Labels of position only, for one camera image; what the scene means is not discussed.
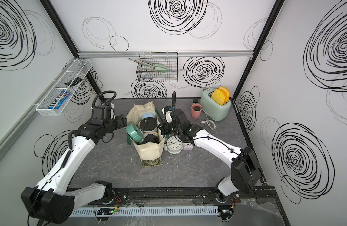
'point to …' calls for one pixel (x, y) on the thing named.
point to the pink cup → (196, 109)
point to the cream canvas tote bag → (151, 153)
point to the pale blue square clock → (148, 115)
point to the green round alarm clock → (133, 132)
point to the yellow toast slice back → (227, 92)
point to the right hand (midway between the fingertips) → (159, 125)
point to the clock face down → (148, 125)
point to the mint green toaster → (212, 108)
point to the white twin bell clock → (173, 146)
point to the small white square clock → (187, 146)
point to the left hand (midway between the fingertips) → (121, 119)
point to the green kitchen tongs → (159, 67)
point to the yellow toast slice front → (218, 96)
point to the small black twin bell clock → (151, 138)
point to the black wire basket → (149, 74)
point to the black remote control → (76, 81)
